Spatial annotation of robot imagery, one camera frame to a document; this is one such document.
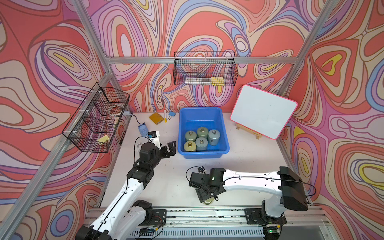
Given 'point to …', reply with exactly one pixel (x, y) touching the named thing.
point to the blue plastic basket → (191, 119)
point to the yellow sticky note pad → (156, 118)
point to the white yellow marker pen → (165, 116)
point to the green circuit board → (148, 231)
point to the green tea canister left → (190, 135)
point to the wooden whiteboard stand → (249, 131)
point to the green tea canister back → (202, 132)
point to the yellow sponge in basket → (103, 139)
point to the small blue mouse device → (143, 129)
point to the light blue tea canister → (213, 137)
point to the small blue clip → (172, 114)
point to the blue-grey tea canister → (201, 144)
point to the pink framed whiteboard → (263, 112)
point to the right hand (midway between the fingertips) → (209, 197)
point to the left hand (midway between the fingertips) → (170, 143)
